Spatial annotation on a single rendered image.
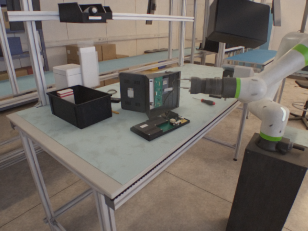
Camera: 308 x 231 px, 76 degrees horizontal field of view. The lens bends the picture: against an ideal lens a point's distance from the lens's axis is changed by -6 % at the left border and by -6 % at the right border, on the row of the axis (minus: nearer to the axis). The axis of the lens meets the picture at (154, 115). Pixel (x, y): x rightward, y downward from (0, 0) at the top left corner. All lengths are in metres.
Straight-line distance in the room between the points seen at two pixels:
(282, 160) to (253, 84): 0.49
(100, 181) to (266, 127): 0.92
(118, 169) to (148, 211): 1.22
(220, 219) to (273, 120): 1.00
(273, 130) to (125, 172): 0.85
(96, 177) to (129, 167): 0.11
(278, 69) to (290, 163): 0.49
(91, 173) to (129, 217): 1.19
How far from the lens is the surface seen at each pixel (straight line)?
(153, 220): 1.85
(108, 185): 0.67
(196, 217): 1.90
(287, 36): 1.40
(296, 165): 1.28
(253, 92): 0.96
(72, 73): 1.28
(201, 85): 0.95
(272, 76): 1.14
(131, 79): 1.09
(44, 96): 1.39
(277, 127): 1.26
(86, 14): 1.16
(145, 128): 0.90
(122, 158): 0.77
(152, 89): 1.02
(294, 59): 1.19
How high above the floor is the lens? 1.44
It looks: 24 degrees down
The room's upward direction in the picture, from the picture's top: straight up
